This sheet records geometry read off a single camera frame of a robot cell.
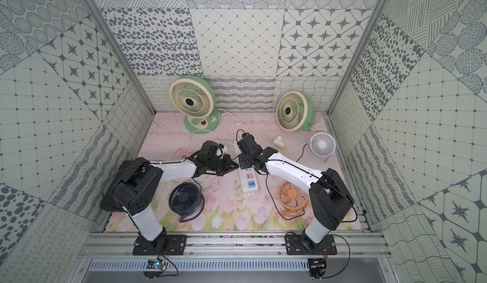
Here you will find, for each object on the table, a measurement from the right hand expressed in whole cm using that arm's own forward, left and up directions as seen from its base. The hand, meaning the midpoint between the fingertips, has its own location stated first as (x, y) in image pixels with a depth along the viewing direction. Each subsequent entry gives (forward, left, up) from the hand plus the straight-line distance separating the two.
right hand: (247, 160), depth 87 cm
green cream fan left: (+26, +27, +16) cm, 40 cm away
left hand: (+1, +4, -3) cm, 5 cm away
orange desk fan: (-17, -20, -3) cm, 26 cm away
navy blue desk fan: (-19, +24, -1) cm, 31 cm away
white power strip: (-4, 0, -8) cm, 9 cm away
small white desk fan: (+11, -39, -3) cm, 40 cm away
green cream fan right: (+27, -25, +5) cm, 38 cm away
